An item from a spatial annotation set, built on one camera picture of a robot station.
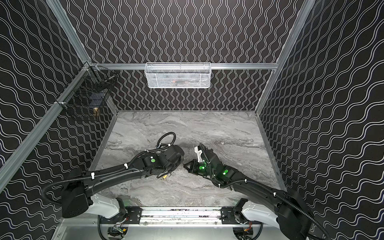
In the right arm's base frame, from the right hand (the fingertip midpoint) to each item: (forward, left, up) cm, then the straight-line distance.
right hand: (183, 166), depth 76 cm
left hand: (+2, -3, +2) cm, 4 cm away
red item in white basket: (+50, +7, +17) cm, 53 cm away
